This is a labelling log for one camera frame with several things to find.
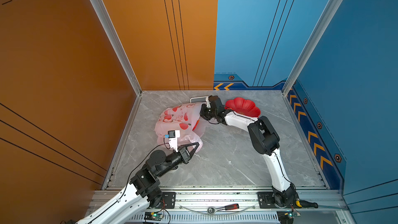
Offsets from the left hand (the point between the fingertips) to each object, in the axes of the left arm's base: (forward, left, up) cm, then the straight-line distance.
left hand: (199, 145), depth 67 cm
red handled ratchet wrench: (-21, -6, -21) cm, 31 cm away
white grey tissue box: (+43, +3, -18) cm, 47 cm away
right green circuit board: (-23, -40, -24) cm, 53 cm away
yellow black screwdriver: (-18, -49, -20) cm, 56 cm away
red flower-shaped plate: (+40, -29, -21) cm, 54 cm away
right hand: (+30, +5, -14) cm, 34 cm away
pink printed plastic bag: (+21, +9, -9) cm, 24 cm away
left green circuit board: (-24, +21, -25) cm, 40 cm away
